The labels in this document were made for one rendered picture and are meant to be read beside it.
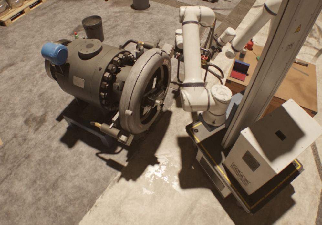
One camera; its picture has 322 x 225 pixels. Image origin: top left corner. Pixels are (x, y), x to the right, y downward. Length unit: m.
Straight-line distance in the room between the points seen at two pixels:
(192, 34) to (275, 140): 0.88
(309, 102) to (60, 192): 2.61
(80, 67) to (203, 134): 1.22
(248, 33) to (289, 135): 0.76
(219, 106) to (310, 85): 1.45
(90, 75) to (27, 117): 1.35
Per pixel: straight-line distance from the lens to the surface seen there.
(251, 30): 1.63
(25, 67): 3.67
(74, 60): 1.91
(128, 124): 1.62
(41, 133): 2.65
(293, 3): 1.04
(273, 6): 1.51
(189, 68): 1.43
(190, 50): 1.45
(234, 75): 2.30
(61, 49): 1.81
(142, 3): 4.31
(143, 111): 1.63
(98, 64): 1.76
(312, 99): 2.50
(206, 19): 1.57
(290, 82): 2.53
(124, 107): 1.51
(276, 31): 1.12
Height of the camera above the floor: 1.97
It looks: 52 degrees down
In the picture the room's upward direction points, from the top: straight up
